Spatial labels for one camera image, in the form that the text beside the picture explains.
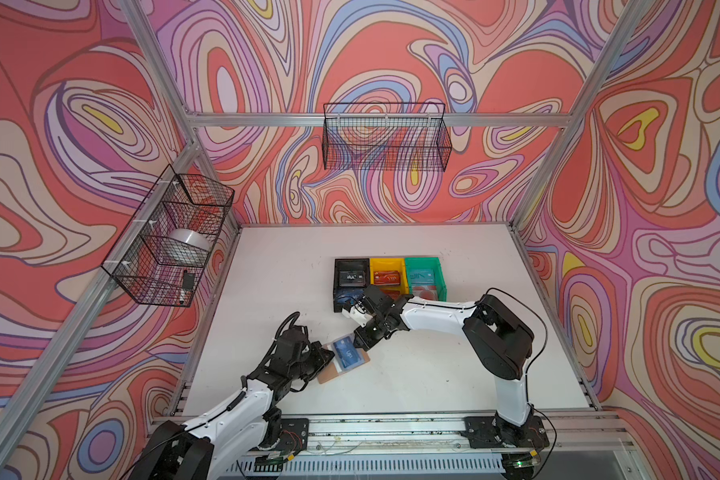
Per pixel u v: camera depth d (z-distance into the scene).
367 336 0.80
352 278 1.02
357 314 0.82
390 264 1.02
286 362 0.66
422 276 1.02
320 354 0.75
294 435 0.73
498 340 0.50
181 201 0.75
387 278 1.02
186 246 0.70
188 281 0.73
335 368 0.84
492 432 0.73
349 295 0.98
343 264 1.04
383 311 0.72
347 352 0.86
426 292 0.99
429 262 0.99
